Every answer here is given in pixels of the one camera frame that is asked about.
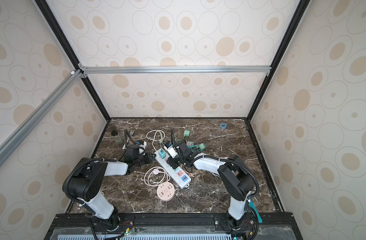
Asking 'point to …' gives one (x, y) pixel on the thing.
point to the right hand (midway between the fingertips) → (169, 159)
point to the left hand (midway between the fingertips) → (158, 152)
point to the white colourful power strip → (179, 175)
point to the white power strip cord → (155, 135)
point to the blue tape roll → (223, 125)
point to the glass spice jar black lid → (117, 136)
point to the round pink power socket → (165, 191)
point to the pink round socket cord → (159, 184)
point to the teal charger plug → (162, 154)
